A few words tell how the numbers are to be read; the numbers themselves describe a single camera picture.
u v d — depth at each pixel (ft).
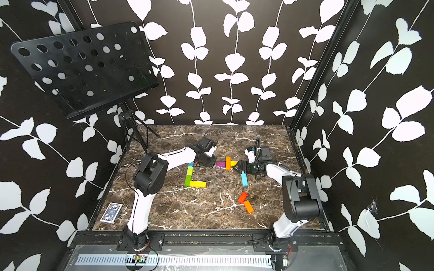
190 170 3.18
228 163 3.31
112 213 2.64
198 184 3.05
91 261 2.30
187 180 3.05
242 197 2.88
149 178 1.82
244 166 2.74
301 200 1.52
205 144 2.70
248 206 2.76
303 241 2.51
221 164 3.32
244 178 3.12
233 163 3.32
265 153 2.49
